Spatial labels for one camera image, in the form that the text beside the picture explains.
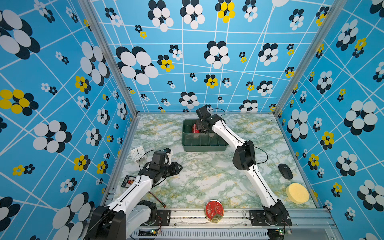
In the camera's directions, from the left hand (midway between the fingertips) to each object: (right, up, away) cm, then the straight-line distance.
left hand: (181, 167), depth 85 cm
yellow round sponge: (+63, -13, -5) cm, 64 cm away
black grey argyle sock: (+10, +23, +9) cm, 27 cm away
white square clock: (-28, +6, +9) cm, 30 cm away
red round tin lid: (+18, -18, -12) cm, 28 cm away
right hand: (+13, +25, +19) cm, 34 cm away
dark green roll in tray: (+2, +22, +19) cm, 29 cm away
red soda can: (+7, +22, +20) cm, 30 cm away
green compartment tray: (+12, +12, +20) cm, 27 cm away
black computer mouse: (+62, -3, +3) cm, 62 cm away
